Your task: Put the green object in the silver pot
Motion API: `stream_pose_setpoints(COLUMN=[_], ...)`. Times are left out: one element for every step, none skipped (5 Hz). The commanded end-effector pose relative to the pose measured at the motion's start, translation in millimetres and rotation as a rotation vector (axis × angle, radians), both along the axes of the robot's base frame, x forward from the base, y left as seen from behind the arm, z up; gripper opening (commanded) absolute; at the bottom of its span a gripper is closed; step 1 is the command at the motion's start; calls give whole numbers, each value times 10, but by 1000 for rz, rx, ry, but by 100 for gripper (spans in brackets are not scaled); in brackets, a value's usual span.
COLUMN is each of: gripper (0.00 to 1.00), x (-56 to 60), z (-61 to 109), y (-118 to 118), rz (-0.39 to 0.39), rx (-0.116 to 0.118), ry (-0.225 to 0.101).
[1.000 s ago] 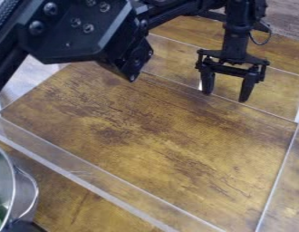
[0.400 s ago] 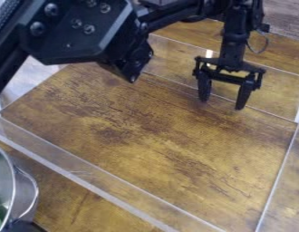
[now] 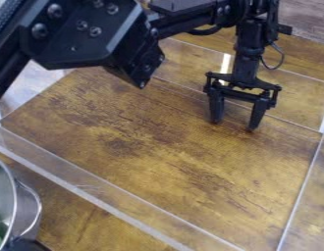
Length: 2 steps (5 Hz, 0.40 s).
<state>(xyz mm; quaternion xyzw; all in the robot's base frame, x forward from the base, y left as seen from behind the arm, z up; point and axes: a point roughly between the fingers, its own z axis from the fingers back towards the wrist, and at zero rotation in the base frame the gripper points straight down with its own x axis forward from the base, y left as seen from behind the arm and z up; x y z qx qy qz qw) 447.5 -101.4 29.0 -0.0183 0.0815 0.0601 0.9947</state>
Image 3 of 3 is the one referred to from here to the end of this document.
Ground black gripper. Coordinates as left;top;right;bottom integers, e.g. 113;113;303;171
203;45;282;130

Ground clear acrylic barrier walls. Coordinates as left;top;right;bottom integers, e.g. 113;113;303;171
0;32;324;251

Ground silver metal pot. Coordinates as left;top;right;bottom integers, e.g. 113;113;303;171
0;160;41;251

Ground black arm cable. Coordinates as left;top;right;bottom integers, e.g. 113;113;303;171
258;41;286;71

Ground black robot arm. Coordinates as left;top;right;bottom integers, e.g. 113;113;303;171
0;0;291;129

